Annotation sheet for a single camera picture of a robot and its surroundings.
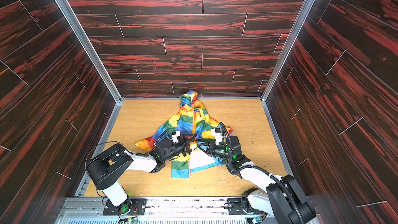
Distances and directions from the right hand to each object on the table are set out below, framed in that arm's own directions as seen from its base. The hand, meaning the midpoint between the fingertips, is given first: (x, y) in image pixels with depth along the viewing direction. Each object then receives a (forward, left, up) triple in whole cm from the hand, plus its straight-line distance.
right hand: (199, 144), depth 78 cm
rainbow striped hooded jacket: (+28, +7, -14) cm, 32 cm away
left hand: (+3, 0, 0) cm, 3 cm away
